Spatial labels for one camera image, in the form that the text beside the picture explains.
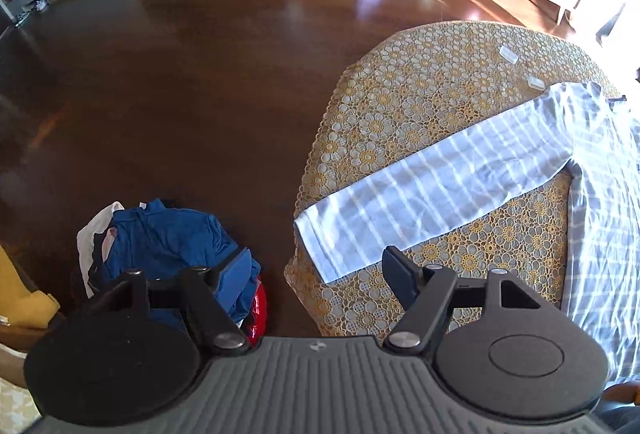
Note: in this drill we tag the white shoe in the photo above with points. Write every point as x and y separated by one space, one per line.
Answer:
20 19
39 4

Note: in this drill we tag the white garment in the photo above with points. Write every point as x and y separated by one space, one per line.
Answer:
92 234

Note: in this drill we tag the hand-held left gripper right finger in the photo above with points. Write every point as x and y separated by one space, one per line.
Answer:
400 274

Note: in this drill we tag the blue garment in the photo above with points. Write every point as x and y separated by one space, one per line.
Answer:
160 239

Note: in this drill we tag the yellow sofa cushion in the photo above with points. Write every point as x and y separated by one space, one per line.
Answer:
20 299

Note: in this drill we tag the yellow floral lace tablecloth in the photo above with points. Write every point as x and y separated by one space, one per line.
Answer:
425 79

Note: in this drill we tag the red laundry basket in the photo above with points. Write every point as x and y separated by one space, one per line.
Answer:
257 314

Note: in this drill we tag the lavender white striped shirt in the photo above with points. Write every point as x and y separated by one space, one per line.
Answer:
450 184

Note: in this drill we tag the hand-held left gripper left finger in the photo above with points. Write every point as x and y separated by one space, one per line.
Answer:
235 271

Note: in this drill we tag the sofa with cream cover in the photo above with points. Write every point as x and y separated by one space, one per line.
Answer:
15 404

